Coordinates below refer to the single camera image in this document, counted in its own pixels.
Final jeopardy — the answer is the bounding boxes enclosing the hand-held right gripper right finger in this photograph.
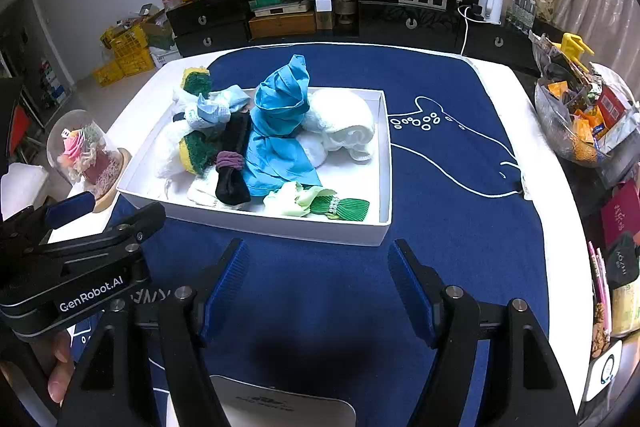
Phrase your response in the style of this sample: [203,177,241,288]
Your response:
[388,238,581,427]

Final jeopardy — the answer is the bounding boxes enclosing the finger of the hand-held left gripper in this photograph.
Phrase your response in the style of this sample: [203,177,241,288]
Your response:
[30,202,167,261]
[0,191,97,248]

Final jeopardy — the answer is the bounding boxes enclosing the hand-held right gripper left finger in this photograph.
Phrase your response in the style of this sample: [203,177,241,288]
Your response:
[57,238,251,427]

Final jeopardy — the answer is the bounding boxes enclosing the white cardboard box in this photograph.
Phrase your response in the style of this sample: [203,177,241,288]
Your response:
[116,57,392,248]

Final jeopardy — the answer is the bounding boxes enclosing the teal blue garment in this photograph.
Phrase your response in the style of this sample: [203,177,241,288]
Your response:
[244,54,323,198]

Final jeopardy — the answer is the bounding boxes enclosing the white plush toy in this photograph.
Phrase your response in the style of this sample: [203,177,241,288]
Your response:
[300,88,377,165]

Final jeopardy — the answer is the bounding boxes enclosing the person's left hand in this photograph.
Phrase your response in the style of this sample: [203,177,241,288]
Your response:
[47,331,76,404]

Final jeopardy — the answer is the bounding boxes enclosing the white cushion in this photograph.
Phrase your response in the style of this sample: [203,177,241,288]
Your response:
[0,162,50,220]

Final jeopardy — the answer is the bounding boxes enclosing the glass dome with flowers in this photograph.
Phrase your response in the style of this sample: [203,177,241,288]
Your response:
[46,109,132,212]

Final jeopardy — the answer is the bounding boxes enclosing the small white cloth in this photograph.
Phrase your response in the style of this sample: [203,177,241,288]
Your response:
[187,179,221,208]

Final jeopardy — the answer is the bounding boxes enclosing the navy blue mat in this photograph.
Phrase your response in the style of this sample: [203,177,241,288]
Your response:
[65,43,551,427]

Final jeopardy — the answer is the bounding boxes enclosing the red chair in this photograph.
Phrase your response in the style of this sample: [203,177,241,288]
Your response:
[10,104,43,142]

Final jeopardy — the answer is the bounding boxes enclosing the black sock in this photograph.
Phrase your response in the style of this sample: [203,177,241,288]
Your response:
[215,112,253,205]

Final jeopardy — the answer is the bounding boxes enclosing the light green cloth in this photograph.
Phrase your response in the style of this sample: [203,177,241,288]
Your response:
[263,182,337,218]

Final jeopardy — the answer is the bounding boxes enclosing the purple scrunchie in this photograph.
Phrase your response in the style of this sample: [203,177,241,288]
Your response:
[216,151,247,170]

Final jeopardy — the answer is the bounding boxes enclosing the white flat case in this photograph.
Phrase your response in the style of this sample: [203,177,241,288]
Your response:
[209,374,357,427]

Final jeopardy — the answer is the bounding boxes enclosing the light blue cloth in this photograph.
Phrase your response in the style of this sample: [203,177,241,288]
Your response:
[184,87,251,130]

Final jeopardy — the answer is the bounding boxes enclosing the stack of yellow crates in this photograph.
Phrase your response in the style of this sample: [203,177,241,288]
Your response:
[92,24,156,88]

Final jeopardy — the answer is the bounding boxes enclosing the pink pens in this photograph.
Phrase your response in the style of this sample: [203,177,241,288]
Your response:
[587,239,612,333]

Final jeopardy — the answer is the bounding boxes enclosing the maroon gift bag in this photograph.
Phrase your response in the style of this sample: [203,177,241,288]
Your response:
[600,179,640,248]

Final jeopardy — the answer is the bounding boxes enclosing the glass bowl of snacks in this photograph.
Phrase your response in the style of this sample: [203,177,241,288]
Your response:
[534,62,640,168]

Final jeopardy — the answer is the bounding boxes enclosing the wooden box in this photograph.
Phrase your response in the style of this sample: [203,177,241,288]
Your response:
[248,12,317,40]

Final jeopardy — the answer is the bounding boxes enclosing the stack of green books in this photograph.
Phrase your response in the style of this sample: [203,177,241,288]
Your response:
[248,0,312,18]

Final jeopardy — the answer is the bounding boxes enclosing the black TV cabinet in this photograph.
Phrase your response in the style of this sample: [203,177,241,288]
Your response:
[166,0,566,78]

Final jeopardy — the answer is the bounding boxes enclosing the yellow plastic toy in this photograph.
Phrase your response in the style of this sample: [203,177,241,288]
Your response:
[560,33,596,72]

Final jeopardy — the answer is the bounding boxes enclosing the dark patterned jar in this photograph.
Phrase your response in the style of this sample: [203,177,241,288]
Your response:
[332,0,358,25]

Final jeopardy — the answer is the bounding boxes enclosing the white power cable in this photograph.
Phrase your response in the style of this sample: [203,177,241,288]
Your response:
[457,4,483,56]

